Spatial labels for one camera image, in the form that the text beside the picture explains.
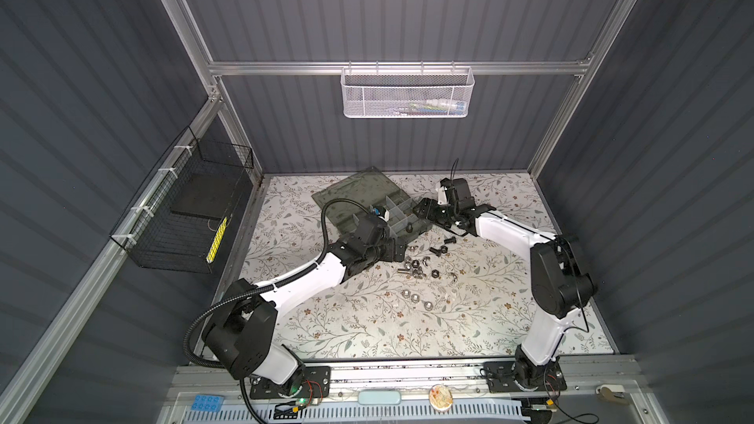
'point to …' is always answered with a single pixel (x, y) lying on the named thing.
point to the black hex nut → (435, 273)
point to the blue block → (207, 402)
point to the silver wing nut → (453, 277)
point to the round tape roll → (441, 397)
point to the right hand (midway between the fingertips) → (423, 211)
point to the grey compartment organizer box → (370, 189)
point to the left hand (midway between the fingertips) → (399, 247)
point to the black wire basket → (175, 222)
